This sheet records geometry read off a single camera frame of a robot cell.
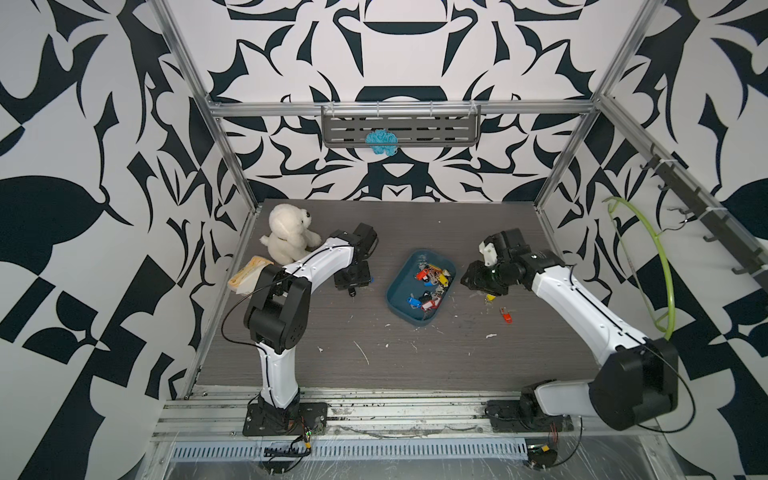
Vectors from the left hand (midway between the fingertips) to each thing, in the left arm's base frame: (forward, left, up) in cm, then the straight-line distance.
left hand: (355, 278), depth 94 cm
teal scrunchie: (+31, -9, +29) cm, 44 cm away
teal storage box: (-1, -20, -5) cm, 21 cm away
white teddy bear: (+9, +19, +10) cm, 24 cm away
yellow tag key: (-5, -42, -5) cm, 43 cm away
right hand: (-6, -32, +9) cm, 33 cm away
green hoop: (-15, -70, +26) cm, 76 cm away
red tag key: (-12, -45, -5) cm, 47 cm away
